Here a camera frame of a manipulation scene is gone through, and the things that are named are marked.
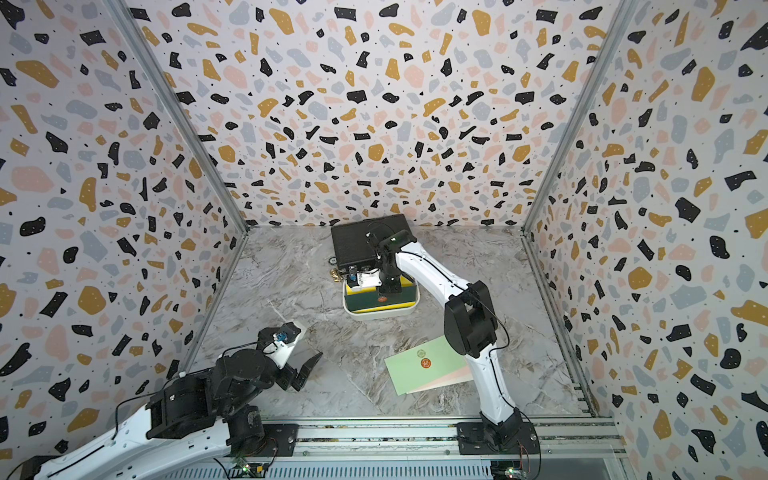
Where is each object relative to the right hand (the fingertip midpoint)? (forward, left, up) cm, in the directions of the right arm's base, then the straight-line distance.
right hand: (383, 287), depth 92 cm
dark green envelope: (-3, +9, -3) cm, 10 cm away
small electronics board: (-45, +29, -10) cm, 55 cm away
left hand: (-23, +15, +11) cm, 30 cm away
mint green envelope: (-19, -13, -10) cm, 25 cm away
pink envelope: (-22, -23, -12) cm, 34 cm away
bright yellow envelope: (-3, -7, +7) cm, 11 cm away
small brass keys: (+11, +19, -9) cm, 23 cm away
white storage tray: (-5, 0, -8) cm, 10 cm away
